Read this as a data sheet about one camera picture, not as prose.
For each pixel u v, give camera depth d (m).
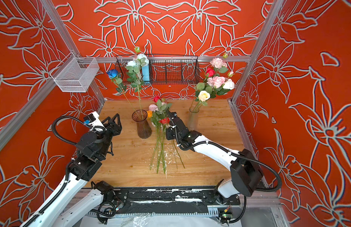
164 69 0.98
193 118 0.93
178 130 0.61
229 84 0.67
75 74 0.92
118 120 0.64
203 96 0.62
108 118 0.66
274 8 0.71
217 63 0.78
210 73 0.76
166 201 0.73
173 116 0.70
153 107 1.07
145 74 0.92
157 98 0.88
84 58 0.92
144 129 0.90
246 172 0.42
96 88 1.14
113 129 0.58
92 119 0.54
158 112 1.03
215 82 0.68
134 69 0.76
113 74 0.74
